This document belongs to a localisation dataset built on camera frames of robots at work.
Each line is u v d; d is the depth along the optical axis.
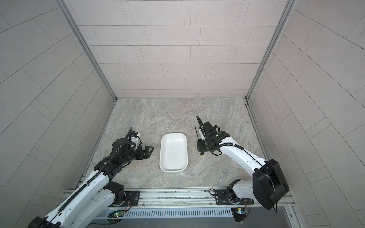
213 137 0.61
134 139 0.70
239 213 0.68
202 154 0.77
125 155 0.61
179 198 0.73
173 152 0.86
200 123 0.70
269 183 0.40
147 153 0.71
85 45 0.85
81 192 0.46
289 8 0.71
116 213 0.65
